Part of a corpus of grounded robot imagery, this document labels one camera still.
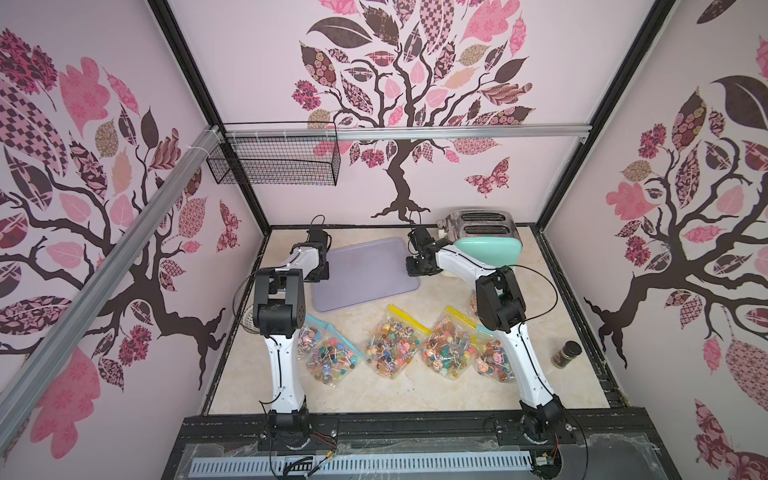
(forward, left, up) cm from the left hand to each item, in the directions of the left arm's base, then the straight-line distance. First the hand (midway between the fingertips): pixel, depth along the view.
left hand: (312, 280), depth 104 cm
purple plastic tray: (+1, -18, +3) cm, 19 cm away
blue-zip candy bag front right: (-28, -57, +2) cm, 64 cm away
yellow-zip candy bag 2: (-25, -46, +1) cm, 52 cm away
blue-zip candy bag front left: (-28, -10, +1) cm, 30 cm away
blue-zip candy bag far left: (-23, -3, +1) cm, 23 cm away
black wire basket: (+27, +2, +34) cm, 43 cm away
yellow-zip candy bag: (-25, -29, +3) cm, 38 cm away
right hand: (+5, -37, 0) cm, 37 cm away
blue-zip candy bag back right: (-25, -47, +27) cm, 60 cm away
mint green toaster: (+5, -60, +17) cm, 62 cm away
